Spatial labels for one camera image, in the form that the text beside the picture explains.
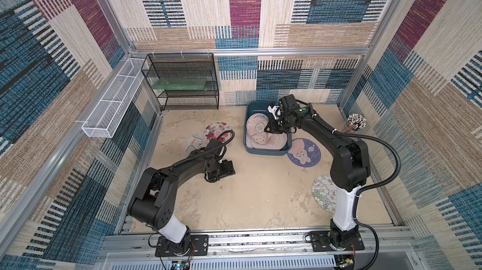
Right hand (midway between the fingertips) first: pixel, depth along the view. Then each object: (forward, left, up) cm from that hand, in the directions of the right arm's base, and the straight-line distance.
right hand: (269, 131), depth 92 cm
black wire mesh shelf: (+32, +43, +17) cm, 56 cm away
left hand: (-17, +19, -11) cm, 28 cm away
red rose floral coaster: (+11, +30, -13) cm, 34 cm away
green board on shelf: (+20, +44, +14) cm, 50 cm away
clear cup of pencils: (+1, -40, +4) cm, 40 cm away
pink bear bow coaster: (+2, -6, -12) cm, 13 cm away
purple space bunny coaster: (-4, -19, -14) cm, 24 cm away
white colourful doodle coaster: (+5, +6, -2) cm, 8 cm away
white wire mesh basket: (+7, +80, +4) cm, 80 cm away
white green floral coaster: (-25, -24, -14) cm, 37 cm away
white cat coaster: (+3, +40, -14) cm, 43 cm away
